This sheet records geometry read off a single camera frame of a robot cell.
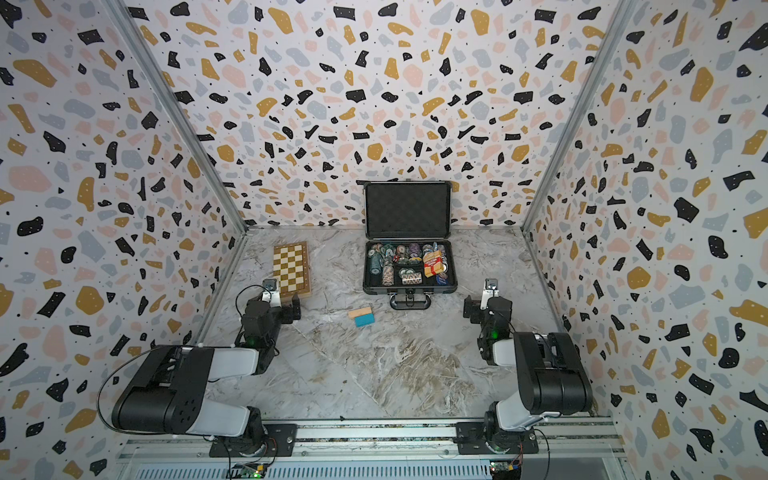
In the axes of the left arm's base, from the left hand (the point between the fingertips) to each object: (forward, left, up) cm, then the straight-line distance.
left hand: (281, 293), depth 91 cm
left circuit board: (-43, 0, -9) cm, 44 cm away
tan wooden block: (-1, -23, -10) cm, 25 cm away
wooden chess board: (+15, +3, -7) cm, 17 cm away
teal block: (-5, -25, -9) cm, 27 cm away
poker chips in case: (+17, -40, -7) cm, 44 cm away
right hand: (0, -64, -3) cm, 64 cm away
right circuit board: (-44, -61, -10) cm, 76 cm away
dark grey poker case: (+32, -40, +4) cm, 51 cm away
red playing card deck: (+16, -48, -6) cm, 51 cm away
